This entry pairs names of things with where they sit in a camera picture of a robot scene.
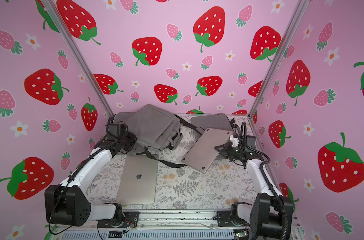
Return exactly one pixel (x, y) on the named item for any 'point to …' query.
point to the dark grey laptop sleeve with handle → (216, 121)
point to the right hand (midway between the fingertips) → (213, 148)
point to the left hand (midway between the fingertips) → (139, 135)
